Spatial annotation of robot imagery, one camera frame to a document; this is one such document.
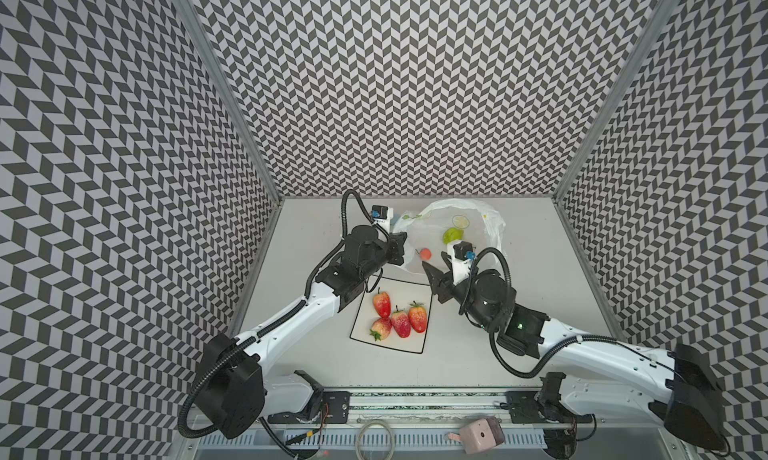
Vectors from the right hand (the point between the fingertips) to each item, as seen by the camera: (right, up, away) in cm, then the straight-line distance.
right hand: (431, 268), depth 71 cm
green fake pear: (+10, +7, +28) cm, 31 cm away
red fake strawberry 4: (-13, -18, +10) cm, 24 cm away
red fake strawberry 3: (-2, -16, +13) cm, 20 cm away
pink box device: (+10, -35, -8) cm, 37 cm away
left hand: (-6, +7, +6) cm, 11 cm away
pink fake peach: (+1, 0, +28) cm, 28 cm away
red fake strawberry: (-13, -13, +14) cm, 23 cm away
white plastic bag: (+8, +11, +37) cm, 39 cm away
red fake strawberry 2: (-7, -17, +11) cm, 21 cm away
